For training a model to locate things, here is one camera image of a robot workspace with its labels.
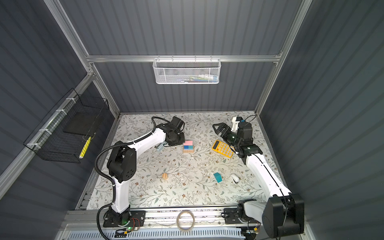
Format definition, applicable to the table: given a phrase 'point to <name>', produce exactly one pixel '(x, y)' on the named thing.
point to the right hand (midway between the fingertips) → (218, 130)
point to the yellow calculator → (223, 148)
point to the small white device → (235, 178)
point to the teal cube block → (190, 147)
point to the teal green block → (218, 177)
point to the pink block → (188, 143)
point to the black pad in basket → (84, 123)
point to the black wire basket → (64, 135)
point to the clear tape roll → (177, 220)
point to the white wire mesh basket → (186, 71)
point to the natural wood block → (188, 151)
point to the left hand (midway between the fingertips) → (183, 141)
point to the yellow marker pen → (83, 152)
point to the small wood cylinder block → (165, 176)
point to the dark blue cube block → (186, 147)
